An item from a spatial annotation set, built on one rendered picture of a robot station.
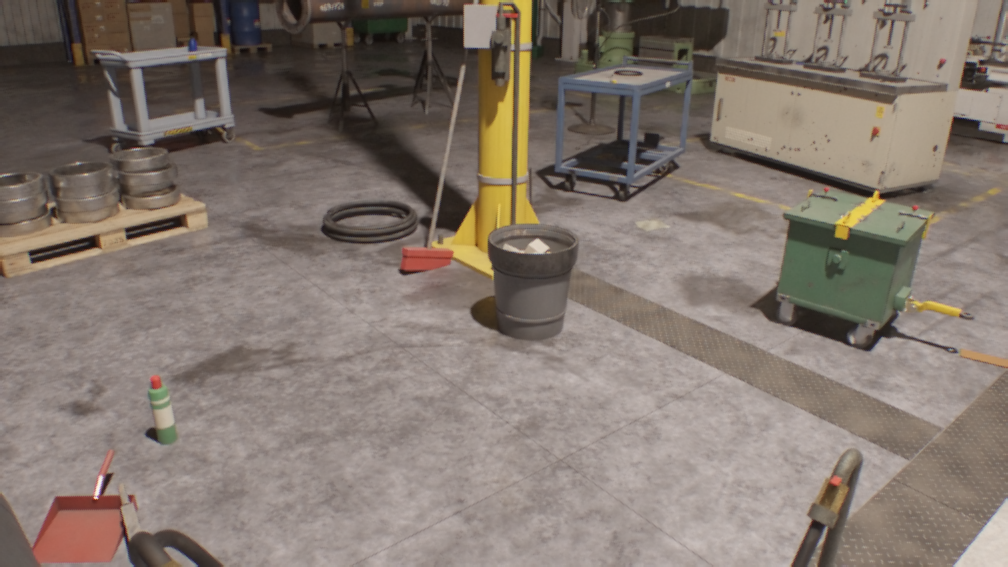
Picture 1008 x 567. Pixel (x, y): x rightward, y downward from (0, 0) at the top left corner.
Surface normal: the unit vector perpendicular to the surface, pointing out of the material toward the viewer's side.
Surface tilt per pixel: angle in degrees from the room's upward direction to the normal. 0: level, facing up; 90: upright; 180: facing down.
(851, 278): 90
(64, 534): 0
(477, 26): 90
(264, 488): 0
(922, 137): 90
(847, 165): 90
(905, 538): 0
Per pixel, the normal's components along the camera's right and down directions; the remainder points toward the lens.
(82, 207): 0.35, 0.37
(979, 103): -0.77, 0.24
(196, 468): 0.02, -0.92
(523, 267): -0.20, 0.41
